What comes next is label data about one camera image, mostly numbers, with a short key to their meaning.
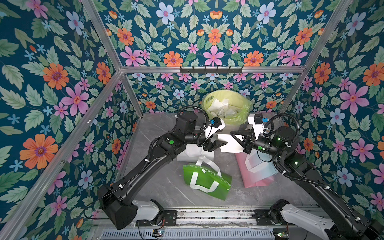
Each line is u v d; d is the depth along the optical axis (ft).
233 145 1.93
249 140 1.78
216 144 1.84
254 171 2.44
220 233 2.31
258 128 1.69
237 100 3.04
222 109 3.23
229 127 2.70
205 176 2.24
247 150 1.75
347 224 1.25
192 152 2.74
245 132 1.76
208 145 1.82
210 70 3.01
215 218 2.46
